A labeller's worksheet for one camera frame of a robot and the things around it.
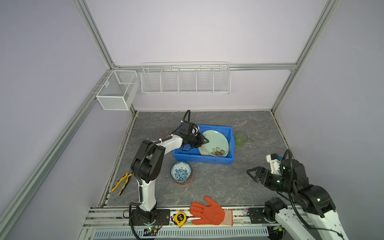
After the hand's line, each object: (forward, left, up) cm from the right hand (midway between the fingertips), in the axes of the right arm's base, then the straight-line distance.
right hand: (253, 175), depth 68 cm
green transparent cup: (+33, -3, -17) cm, 37 cm away
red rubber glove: (-13, +19, -18) cm, 29 cm away
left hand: (+24, +19, -10) cm, 32 cm away
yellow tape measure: (-15, +34, -17) cm, 41 cm away
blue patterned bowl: (+6, +35, -11) cm, 37 cm away
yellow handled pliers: (+3, +71, -17) cm, 73 cm away
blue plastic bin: (+15, +28, -12) cm, 34 cm away
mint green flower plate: (+25, +13, -15) cm, 32 cm away
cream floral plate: (+21, +23, -16) cm, 35 cm away
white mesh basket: (+56, +80, +5) cm, 98 cm away
